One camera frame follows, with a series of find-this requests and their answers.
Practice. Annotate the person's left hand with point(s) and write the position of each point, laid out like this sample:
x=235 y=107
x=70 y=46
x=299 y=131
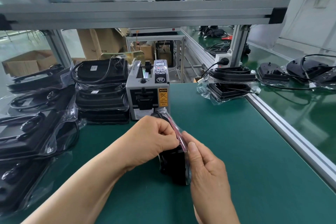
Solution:
x=149 y=140

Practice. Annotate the person's right hand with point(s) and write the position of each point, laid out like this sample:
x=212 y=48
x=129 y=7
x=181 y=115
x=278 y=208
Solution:
x=210 y=189

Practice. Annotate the stack of bagged lamps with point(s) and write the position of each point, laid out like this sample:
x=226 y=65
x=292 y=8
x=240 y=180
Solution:
x=75 y=129

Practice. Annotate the group of bagged black lamps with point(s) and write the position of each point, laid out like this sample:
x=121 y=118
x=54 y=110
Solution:
x=231 y=84

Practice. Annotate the unbagged black lamps with cables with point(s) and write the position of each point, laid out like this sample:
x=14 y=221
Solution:
x=302 y=70

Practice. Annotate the person's left forearm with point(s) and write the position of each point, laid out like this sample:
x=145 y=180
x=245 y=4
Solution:
x=73 y=192

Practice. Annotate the grey tape dispenser machine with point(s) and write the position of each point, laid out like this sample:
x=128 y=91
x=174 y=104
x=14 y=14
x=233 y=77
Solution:
x=141 y=92

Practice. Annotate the small brown cardboard box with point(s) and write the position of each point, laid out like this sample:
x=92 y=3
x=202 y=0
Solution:
x=197 y=79

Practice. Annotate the white power socket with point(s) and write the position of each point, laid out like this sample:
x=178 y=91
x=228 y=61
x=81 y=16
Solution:
x=222 y=61

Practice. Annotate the grey metal shelf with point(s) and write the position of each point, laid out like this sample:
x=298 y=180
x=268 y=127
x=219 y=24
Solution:
x=147 y=14

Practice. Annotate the open cardboard box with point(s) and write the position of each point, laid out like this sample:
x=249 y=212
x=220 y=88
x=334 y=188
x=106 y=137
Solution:
x=26 y=64

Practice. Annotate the aluminium table edge rail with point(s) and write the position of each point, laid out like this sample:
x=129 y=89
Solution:
x=294 y=142

